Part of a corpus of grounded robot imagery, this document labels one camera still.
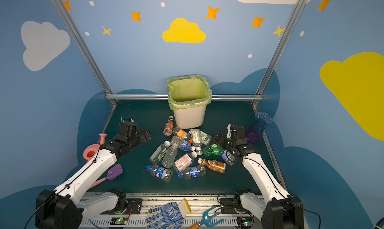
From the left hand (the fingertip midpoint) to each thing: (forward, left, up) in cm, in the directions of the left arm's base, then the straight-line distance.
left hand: (146, 134), depth 83 cm
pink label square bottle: (-11, -23, -12) cm, 28 cm away
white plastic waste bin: (+18, -22, -8) cm, 30 cm away
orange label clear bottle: (+8, -18, -12) cm, 23 cm away
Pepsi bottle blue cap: (-17, -11, -15) cm, 25 cm away
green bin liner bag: (+35, -23, +2) cm, 42 cm away
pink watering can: (-9, +30, -5) cm, 32 cm away
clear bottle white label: (+4, -29, -7) cm, 30 cm away
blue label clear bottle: (-1, -22, -10) cm, 24 cm away
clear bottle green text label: (-6, -6, -12) cm, 14 cm away
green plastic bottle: (-4, -39, -10) cm, 40 cm away
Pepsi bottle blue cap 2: (-18, -26, -11) cm, 33 cm away
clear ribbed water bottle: (-10, -13, -10) cm, 19 cm away
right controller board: (-39, -52, -16) cm, 67 cm away
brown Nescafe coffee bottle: (+14, -10, -11) cm, 20 cm away
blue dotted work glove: (-37, -16, -16) cm, 43 cm away
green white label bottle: (+5, -35, -12) cm, 37 cm away
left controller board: (-39, +8, -16) cm, 43 cm away
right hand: (-1, -42, -1) cm, 42 cm away
